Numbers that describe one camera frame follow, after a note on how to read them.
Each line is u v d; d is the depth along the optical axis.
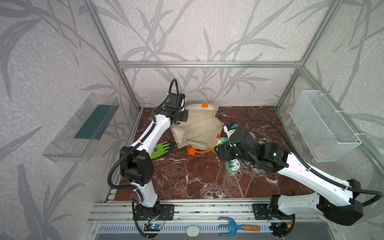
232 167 0.81
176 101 0.67
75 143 0.63
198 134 1.04
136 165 0.47
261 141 1.02
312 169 0.40
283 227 0.70
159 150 0.94
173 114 0.62
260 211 0.74
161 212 0.72
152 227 0.71
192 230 0.67
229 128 0.57
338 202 0.39
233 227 0.68
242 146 0.47
